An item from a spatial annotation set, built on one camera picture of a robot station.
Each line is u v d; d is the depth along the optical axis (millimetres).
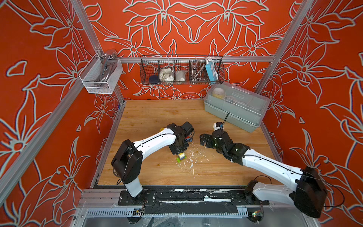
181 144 690
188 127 677
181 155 816
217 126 724
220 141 589
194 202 726
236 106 919
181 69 964
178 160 854
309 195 380
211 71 865
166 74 919
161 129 582
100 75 830
